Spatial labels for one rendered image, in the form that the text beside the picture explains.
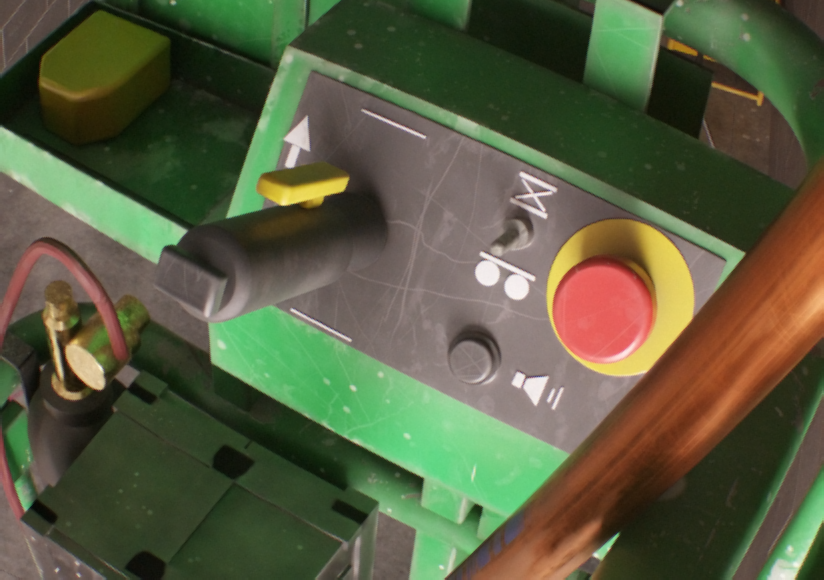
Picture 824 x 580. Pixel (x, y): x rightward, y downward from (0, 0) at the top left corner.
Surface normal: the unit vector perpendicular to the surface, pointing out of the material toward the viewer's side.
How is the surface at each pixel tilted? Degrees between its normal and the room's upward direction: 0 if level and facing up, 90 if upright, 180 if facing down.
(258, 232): 37
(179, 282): 58
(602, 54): 90
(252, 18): 90
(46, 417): 42
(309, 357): 90
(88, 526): 0
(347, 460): 27
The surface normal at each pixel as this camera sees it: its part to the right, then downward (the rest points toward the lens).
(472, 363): -0.38, 0.15
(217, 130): 0.08, -0.68
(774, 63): -0.73, -0.02
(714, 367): -0.73, 0.38
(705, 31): -0.48, 0.48
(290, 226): 0.68, -0.62
